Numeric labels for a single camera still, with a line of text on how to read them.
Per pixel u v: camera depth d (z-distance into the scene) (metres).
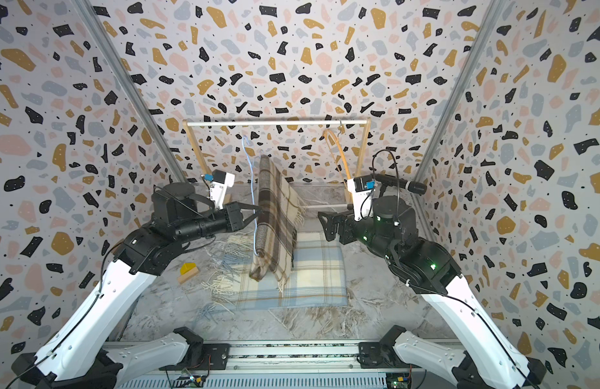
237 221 0.52
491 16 0.72
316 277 0.90
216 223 0.52
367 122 1.00
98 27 0.72
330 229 0.52
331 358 0.75
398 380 0.72
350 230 0.51
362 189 0.48
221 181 0.55
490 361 0.36
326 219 0.52
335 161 1.18
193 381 0.70
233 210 0.53
